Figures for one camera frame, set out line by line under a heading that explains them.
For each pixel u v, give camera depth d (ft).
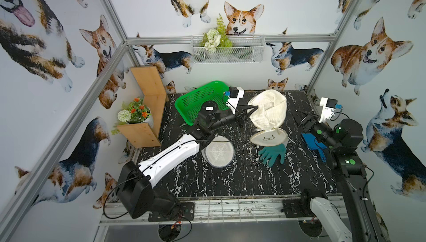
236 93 1.83
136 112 2.73
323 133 1.83
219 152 2.75
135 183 1.31
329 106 1.85
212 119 1.75
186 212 2.41
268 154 2.95
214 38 2.60
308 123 1.88
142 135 2.80
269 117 2.07
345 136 1.58
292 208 2.40
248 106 2.02
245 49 3.03
